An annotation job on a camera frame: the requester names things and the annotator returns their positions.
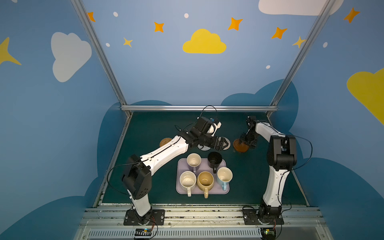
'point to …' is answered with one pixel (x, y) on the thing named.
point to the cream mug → (188, 180)
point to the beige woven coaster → (228, 145)
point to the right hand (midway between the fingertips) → (245, 142)
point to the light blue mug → (224, 175)
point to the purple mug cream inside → (193, 160)
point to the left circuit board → (143, 233)
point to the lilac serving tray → (182, 166)
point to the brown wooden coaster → (240, 147)
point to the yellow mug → (205, 181)
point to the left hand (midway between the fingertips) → (220, 140)
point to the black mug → (214, 159)
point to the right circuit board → (268, 233)
